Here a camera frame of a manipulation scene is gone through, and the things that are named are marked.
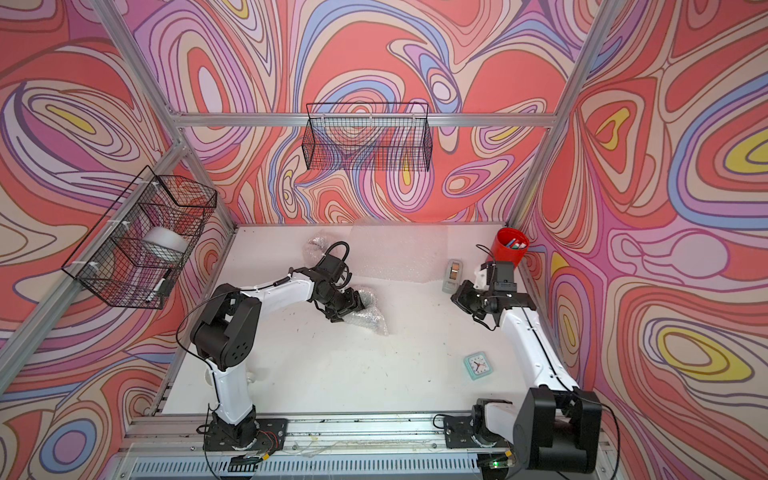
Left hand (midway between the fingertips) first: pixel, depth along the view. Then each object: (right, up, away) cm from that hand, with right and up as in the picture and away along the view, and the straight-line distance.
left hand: (364, 314), depth 92 cm
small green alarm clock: (+32, -12, -10) cm, 36 cm away
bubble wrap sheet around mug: (-18, +20, +9) cm, 28 cm away
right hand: (+26, +5, -9) cm, 28 cm away
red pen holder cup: (+50, +21, +9) cm, 55 cm away
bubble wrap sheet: (+2, +1, -7) cm, 7 cm away
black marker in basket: (-48, +11, -20) cm, 53 cm away
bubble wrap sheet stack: (+17, +19, +19) cm, 32 cm away
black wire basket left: (-51, +19, -24) cm, 60 cm away
